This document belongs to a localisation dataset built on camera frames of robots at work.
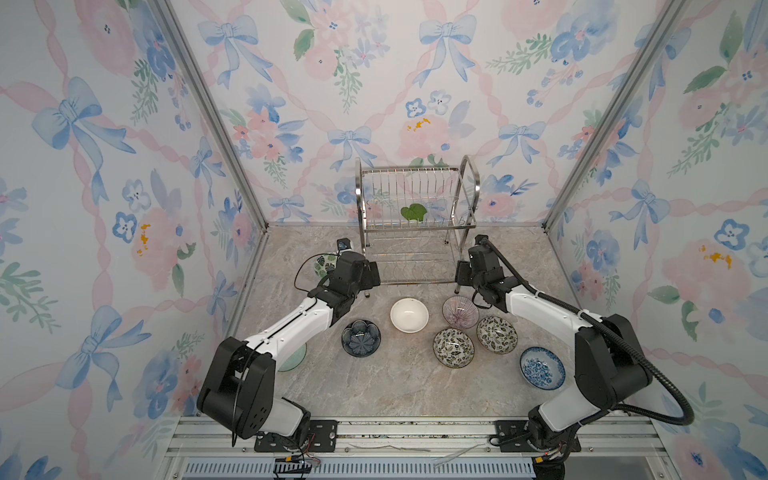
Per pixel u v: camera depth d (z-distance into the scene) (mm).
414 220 843
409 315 928
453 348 879
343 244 758
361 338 894
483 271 693
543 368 837
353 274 653
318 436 735
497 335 901
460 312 950
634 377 443
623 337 462
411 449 732
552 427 619
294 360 504
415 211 859
